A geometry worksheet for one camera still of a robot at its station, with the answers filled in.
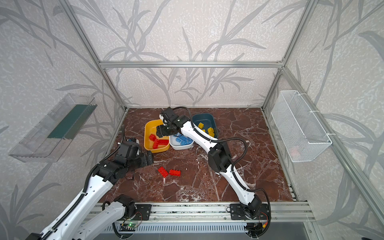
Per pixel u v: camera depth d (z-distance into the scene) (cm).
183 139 97
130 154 58
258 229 70
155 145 96
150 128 106
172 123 69
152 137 99
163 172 85
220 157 59
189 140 97
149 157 70
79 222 42
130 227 71
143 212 73
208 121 111
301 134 62
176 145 93
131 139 69
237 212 74
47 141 64
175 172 85
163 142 98
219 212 75
